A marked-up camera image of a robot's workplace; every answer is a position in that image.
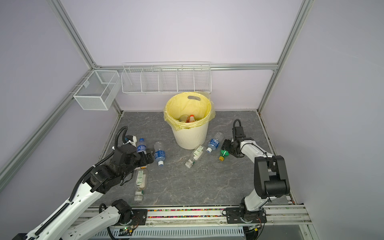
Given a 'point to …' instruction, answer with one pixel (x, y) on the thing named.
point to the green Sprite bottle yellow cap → (225, 153)
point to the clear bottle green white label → (197, 153)
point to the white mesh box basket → (99, 90)
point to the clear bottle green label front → (141, 181)
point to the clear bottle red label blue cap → (184, 118)
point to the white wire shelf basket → (166, 77)
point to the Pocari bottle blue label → (160, 154)
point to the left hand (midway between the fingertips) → (146, 154)
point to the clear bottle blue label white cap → (214, 143)
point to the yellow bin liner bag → (188, 110)
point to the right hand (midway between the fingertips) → (227, 149)
